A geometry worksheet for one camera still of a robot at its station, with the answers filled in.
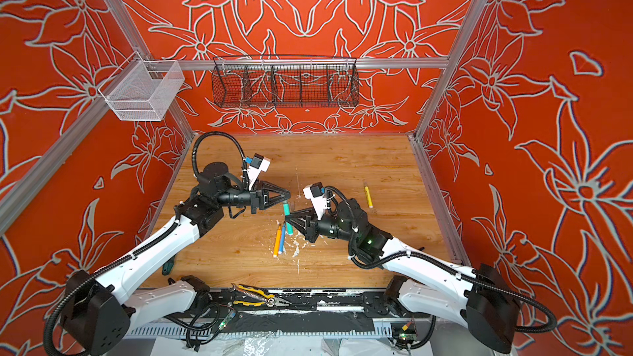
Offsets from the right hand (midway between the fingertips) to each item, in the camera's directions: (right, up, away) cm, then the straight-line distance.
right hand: (285, 218), depth 66 cm
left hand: (+1, +6, -1) cm, 6 cm away
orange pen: (-5, -13, +20) cm, 24 cm away
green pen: (+1, -3, +1) cm, 3 cm away
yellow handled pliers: (-6, -27, +7) cm, 28 cm away
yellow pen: (+30, +2, +31) cm, 43 cm away
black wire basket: (-4, +48, +34) cm, 59 cm away
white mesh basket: (-58, +43, +26) cm, 76 cm away
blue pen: (-3, -13, +20) cm, 24 cm away
